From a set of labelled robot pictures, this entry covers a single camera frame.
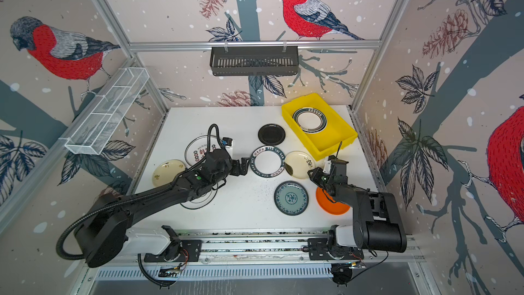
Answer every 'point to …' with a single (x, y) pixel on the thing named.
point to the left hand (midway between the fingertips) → (242, 158)
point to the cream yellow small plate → (165, 171)
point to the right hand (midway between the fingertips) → (310, 174)
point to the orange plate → (325, 202)
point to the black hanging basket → (254, 61)
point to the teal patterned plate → (291, 198)
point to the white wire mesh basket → (93, 132)
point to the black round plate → (271, 134)
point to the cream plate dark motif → (297, 164)
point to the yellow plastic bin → (336, 134)
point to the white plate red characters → (196, 148)
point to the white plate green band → (310, 120)
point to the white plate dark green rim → (267, 161)
